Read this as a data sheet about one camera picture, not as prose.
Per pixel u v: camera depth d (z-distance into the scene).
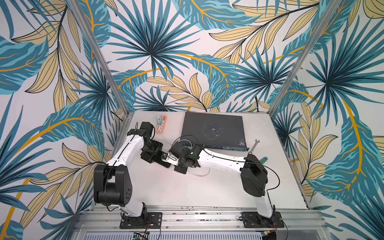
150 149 0.72
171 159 0.72
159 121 1.09
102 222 0.75
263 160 0.95
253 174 0.49
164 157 0.73
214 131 1.04
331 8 0.69
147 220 0.72
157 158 0.75
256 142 1.04
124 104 1.17
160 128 1.07
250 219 0.73
